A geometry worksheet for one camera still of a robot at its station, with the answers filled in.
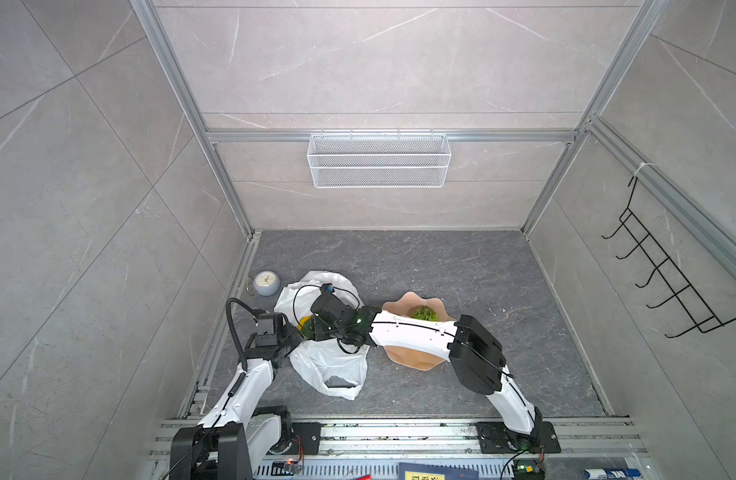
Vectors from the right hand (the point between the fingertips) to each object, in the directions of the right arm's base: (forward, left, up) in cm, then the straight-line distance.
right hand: (313, 325), depth 84 cm
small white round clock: (+19, +19, -5) cm, 27 cm away
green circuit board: (-34, -54, -9) cm, 64 cm away
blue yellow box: (-34, -25, -6) cm, 43 cm away
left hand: (+2, +7, -4) cm, 8 cm away
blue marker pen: (-35, -72, -7) cm, 80 cm away
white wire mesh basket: (+51, -20, +21) cm, 59 cm away
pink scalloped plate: (+8, -28, -4) cm, 29 cm away
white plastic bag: (-10, -7, -7) cm, 14 cm away
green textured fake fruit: (+4, -33, -1) cm, 34 cm away
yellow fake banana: (+3, +4, -2) cm, 5 cm away
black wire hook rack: (-13, -84, +23) cm, 88 cm away
